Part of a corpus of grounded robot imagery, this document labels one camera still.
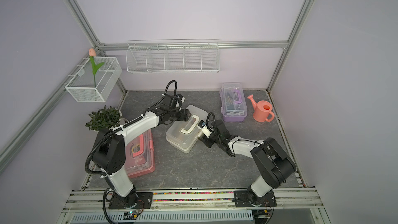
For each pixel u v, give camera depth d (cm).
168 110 71
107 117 84
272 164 45
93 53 85
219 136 71
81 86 75
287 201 74
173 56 100
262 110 96
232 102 102
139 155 77
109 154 47
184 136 85
